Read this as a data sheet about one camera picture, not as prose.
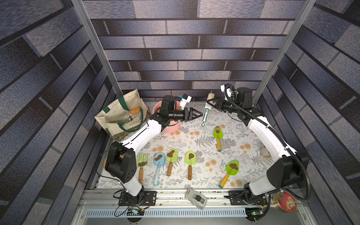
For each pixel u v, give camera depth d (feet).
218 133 3.29
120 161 1.47
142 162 2.86
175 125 2.33
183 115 2.25
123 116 3.37
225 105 2.22
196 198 2.31
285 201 2.31
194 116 2.33
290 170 1.36
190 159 2.88
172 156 2.93
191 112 2.20
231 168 2.77
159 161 2.87
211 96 2.43
